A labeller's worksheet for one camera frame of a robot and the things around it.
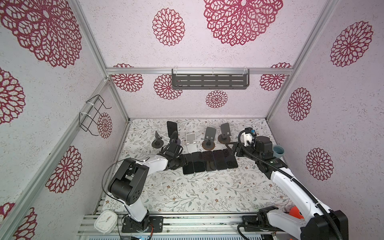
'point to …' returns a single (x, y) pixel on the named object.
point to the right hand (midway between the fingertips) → (231, 142)
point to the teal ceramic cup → (278, 151)
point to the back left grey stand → (177, 141)
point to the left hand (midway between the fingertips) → (185, 164)
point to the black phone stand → (158, 143)
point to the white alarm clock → (106, 222)
